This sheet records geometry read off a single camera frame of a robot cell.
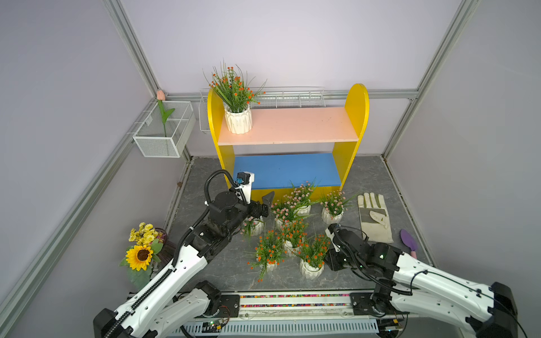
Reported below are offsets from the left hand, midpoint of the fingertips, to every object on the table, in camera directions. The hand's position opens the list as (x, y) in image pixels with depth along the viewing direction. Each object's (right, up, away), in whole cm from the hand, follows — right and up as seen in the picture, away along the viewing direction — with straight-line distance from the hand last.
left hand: (262, 190), depth 70 cm
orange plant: (+10, -17, +6) cm, 21 cm away
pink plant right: (+28, -7, +14) cm, 32 cm away
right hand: (+23, -25, +7) cm, 34 cm away
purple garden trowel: (+61, -23, +19) cm, 68 cm away
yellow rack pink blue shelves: (+12, +21, +51) cm, 56 cm away
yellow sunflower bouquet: (-36, -19, -8) cm, 42 cm away
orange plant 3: (+18, -22, +2) cm, 28 cm away
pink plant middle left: (+7, -9, +10) cm, 16 cm away
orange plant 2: (+3, -22, 0) cm, 22 cm away
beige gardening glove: (+50, -15, +25) cm, 57 cm away
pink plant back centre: (+14, -5, +14) cm, 20 cm away
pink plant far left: (-5, -16, +12) cm, 21 cm away
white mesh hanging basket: (-46, +21, +14) cm, 53 cm away
